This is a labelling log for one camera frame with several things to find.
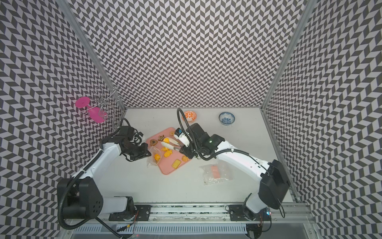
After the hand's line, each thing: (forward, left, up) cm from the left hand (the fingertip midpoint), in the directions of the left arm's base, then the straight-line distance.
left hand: (150, 155), depth 83 cm
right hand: (-1, -20, +7) cm, 21 cm away
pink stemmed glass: (+20, +33, +12) cm, 40 cm away
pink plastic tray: (+2, -10, -10) cm, 14 cm away
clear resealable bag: (-2, 0, -2) cm, 3 cm away
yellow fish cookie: (+6, -8, -9) cm, 13 cm away
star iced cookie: (+17, -1, -8) cm, 19 cm away
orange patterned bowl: (+35, -22, -6) cm, 41 cm away
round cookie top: (+21, -8, -8) cm, 24 cm away
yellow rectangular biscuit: (-1, -14, -9) cm, 16 cm away
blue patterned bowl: (+33, -48, -6) cm, 59 cm away
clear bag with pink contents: (-7, -37, -9) cm, 39 cm away
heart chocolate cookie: (+13, +3, -8) cm, 16 cm away
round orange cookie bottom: (+2, -19, -9) cm, 21 cm away
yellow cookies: (+2, -2, -6) cm, 7 cm away
